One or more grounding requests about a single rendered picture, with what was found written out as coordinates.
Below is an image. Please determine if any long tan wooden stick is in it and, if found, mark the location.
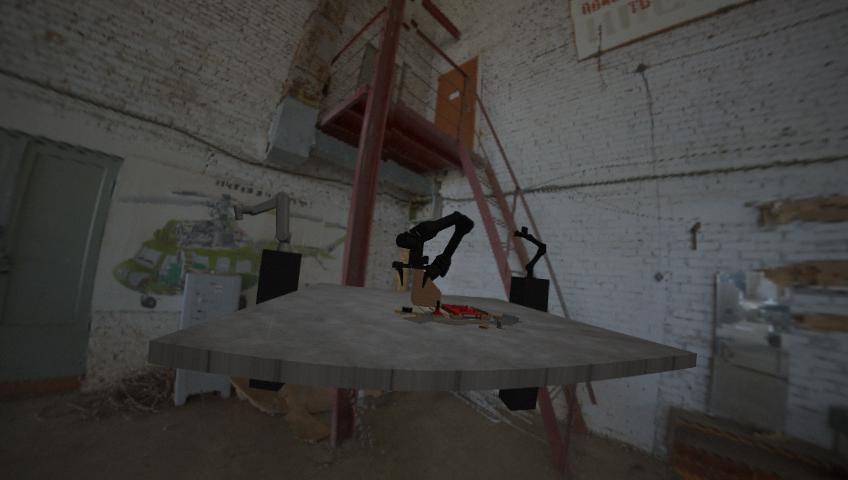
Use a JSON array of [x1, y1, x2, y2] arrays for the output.
[[470, 306, 505, 321]]

